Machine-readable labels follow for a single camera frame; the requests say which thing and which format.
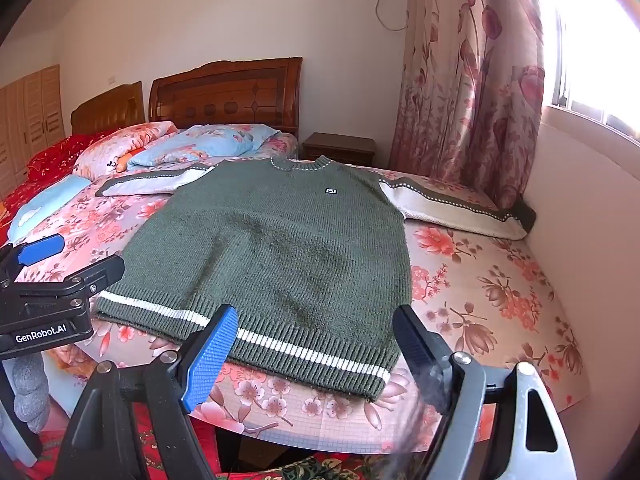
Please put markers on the light blue cloud pillow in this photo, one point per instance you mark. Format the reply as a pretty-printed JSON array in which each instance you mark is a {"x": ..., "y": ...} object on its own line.
[{"x": 45, "y": 205}]

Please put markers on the window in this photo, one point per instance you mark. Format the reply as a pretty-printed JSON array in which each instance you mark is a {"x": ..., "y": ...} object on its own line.
[{"x": 590, "y": 50}]

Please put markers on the green knitted sweater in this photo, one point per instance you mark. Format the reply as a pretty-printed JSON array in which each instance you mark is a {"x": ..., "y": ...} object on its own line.
[{"x": 280, "y": 255}]

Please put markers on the red floral cloth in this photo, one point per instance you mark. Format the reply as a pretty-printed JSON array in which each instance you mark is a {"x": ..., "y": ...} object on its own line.
[{"x": 165, "y": 455}]

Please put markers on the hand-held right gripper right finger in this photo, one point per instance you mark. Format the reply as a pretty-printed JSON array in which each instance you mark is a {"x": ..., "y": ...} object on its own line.
[{"x": 419, "y": 346}]

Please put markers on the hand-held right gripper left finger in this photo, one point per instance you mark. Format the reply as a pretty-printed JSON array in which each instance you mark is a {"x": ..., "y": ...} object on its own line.
[{"x": 210, "y": 355}]

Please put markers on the bed with floral sheet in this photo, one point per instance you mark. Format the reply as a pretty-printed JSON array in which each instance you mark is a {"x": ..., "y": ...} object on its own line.
[{"x": 480, "y": 290}]

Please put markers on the small wooden headboard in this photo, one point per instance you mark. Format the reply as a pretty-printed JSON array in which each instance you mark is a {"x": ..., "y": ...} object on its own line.
[{"x": 107, "y": 110}]

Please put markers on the blue floral pillow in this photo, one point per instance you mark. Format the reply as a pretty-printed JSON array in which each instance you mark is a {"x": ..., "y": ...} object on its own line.
[{"x": 200, "y": 145}]

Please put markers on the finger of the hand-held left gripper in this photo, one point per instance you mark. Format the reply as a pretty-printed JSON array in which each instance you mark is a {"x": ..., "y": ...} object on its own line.
[
  {"x": 40, "y": 251},
  {"x": 97, "y": 270}
]

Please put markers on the wooden nightstand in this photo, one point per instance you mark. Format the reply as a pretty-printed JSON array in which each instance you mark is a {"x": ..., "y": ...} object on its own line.
[{"x": 337, "y": 149}]

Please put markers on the large carved wooden headboard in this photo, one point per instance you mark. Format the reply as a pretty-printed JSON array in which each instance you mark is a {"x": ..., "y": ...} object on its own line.
[{"x": 225, "y": 95}]

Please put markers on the light wooden wardrobe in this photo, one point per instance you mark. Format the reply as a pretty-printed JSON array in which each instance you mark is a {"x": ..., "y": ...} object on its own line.
[{"x": 30, "y": 120}]

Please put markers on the pink floral curtain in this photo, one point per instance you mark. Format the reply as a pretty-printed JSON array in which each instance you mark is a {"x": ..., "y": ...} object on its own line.
[{"x": 465, "y": 80}]

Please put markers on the pink floral pillow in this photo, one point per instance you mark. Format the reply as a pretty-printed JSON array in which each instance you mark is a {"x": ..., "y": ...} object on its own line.
[{"x": 117, "y": 150}]

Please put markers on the red patterned blanket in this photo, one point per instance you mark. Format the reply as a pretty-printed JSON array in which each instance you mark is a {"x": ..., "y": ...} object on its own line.
[{"x": 55, "y": 155}]

